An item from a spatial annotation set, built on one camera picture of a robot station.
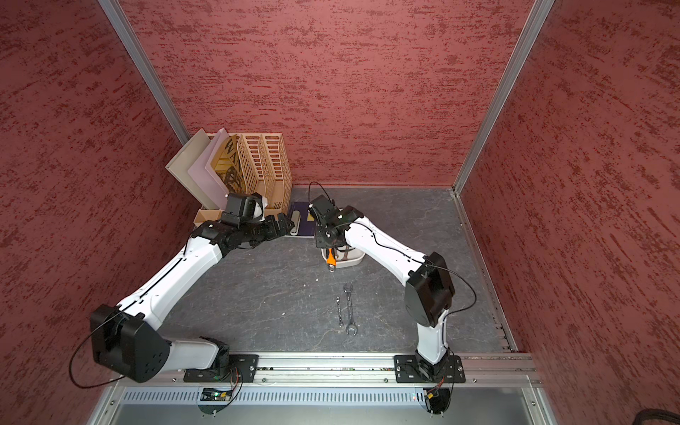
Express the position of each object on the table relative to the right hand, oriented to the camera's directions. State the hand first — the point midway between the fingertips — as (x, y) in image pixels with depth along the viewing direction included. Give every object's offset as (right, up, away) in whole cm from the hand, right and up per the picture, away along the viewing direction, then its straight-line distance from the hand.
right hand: (327, 245), depth 84 cm
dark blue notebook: (-10, +6, +23) cm, 26 cm away
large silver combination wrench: (+7, -16, +6) cm, 18 cm away
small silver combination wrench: (+4, -25, -1) cm, 26 cm away
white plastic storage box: (+6, -6, +13) cm, 16 cm away
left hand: (-14, +4, -3) cm, 15 cm away
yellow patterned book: (-40, +29, +15) cm, 52 cm away
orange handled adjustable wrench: (+2, -4, -4) cm, 6 cm away
